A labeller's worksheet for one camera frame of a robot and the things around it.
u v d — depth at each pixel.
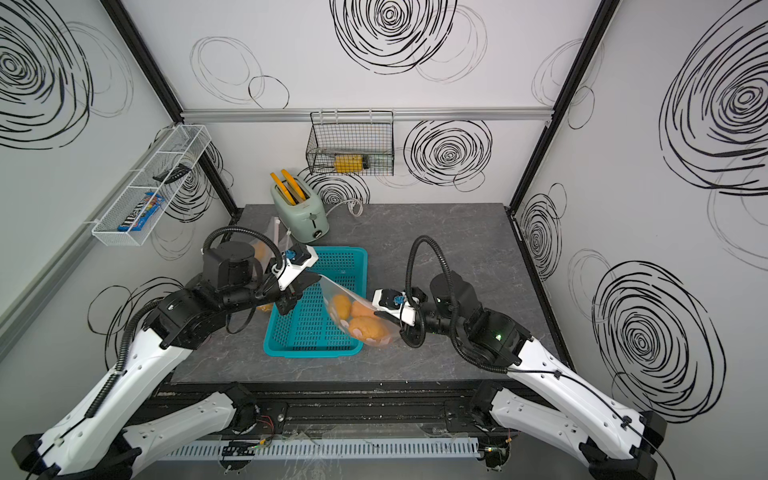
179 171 0.81
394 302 0.50
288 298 0.55
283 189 0.97
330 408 0.76
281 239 0.94
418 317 0.54
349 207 1.20
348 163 0.87
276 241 0.93
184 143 0.92
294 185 1.02
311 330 0.89
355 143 0.99
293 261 0.52
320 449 0.96
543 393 0.44
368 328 0.69
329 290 0.78
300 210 0.99
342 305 0.77
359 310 0.75
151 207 0.72
